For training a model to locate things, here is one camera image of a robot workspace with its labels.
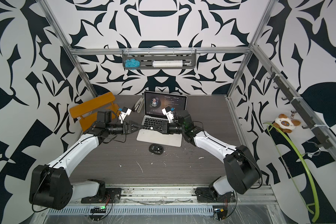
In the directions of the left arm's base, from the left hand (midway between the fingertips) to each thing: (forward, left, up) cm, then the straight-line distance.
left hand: (138, 125), depth 78 cm
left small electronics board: (-35, +21, -24) cm, 47 cm away
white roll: (+36, -17, +15) cm, 43 cm away
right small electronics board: (-40, -41, -21) cm, 61 cm away
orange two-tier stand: (+18, +37, -8) cm, 42 cm away
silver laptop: (+24, -7, -9) cm, 26 cm away
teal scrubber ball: (+39, +5, +14) cm, 41 cm away
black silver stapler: (+30, +7, -19) cm, 36 cm away
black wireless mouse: (-6, -9, -18) cm, 21 cm away
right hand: (-2, -7, +1) cm, 7 cm away
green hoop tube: (-39, -68, +2) cm, 78 cm away
